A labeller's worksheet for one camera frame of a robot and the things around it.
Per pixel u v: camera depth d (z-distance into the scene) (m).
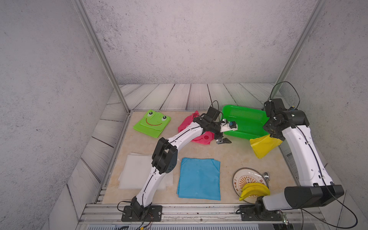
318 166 0.40
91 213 0.76
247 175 0.85
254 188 0.74
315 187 0.39
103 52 0.87
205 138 1.02
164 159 0.56
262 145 0.67
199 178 0.83
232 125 0.74
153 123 1.11
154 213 0.73
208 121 0.72
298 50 0.85
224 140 0.78
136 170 0.89
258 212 0.66
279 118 0.48
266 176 0.85
